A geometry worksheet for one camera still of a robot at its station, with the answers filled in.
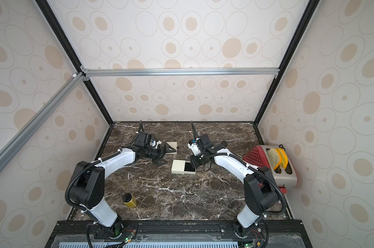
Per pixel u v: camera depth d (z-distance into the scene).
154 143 0.86
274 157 0.78
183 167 0.92
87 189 0.46
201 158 0.74
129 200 0.74
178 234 0.73
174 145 1.02
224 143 1.11
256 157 0.83
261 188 0.45
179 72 0.90
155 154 0.79
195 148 0.79
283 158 0.75
